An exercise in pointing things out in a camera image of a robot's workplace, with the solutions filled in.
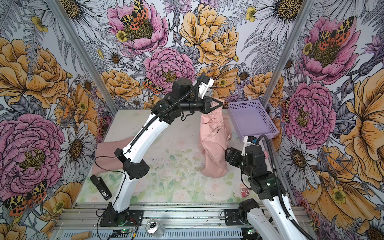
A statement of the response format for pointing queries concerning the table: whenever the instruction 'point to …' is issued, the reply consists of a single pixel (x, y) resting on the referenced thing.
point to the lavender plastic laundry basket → (250, 118)
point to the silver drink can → (154, 228)
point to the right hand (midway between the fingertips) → (230, 156)
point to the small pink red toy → (245, 192)
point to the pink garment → (215, 136)
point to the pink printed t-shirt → (106, 160)
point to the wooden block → (81, 235)
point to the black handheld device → (98, 182)
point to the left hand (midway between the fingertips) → (220, 108)
